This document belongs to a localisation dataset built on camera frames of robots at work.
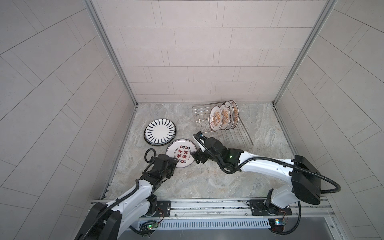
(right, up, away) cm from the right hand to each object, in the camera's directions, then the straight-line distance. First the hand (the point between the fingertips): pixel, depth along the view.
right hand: (194, 150), depth 78 cm
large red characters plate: (+23, +22, +16) cm, 35 cm away
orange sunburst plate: (+20, +19, +16) cm, 32 cm away
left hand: (-8, -7, +9) cm, 14 cm away
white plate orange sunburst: (+14, +17, +19) cm, 29 cm away
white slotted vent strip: (+13, -31, -10) cm, 35 cm away
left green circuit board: (-18, -30, -13) cm, 37 cm away
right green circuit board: (+38, -32, -10) cm, 51 cm away
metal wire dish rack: (+27, +3, +18) cm, 33 cm away
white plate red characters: (-9, -3, +14) cm, 17 cm away
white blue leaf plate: (-24, +7, +19) cm, 31 cm away
